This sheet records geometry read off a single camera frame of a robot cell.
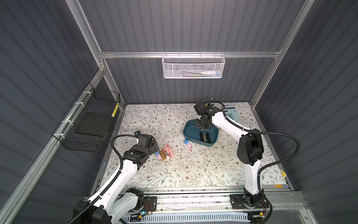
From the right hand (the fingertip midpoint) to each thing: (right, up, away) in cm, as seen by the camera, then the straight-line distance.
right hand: (202, 125), depth 93 cm
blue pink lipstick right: (-10, -13, +3) cm, 17 cm away
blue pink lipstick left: (-29, -20, -4) cm, 35 cm away
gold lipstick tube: (+2, -9, +5) cm, 11 cm away
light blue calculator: (+26, +10, +19) cm, 34 cm away
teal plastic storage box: (-7, -7, +6) cm, 11 cm away
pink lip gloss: (-22, -18, 0) cm, 28 cm away
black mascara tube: (+5, -9, +5) cm, 12 cm away
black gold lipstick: (0, -8, +6) cm, 10 cm away
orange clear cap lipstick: (-26, -18, 0) cm, 32 cm away
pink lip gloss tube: (-24, -17, 0) cm, 30 cm away
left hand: (-33, -12, -12) cm, 37 cm away
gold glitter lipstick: (-26, -20, -2) cm, 33 cm away
